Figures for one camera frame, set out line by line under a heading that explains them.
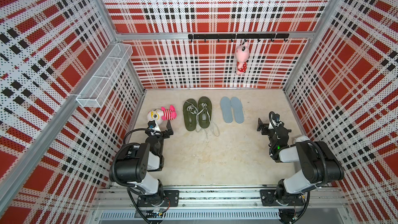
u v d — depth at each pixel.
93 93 0.69
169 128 0.82
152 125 0.74
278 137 0.69
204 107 1.02
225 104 1.12
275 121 0.77
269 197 0.73
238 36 0.89
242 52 0.91
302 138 0.90
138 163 0.46
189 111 1.01
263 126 0.84
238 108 1.10
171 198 0.74
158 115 0.97
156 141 0.69
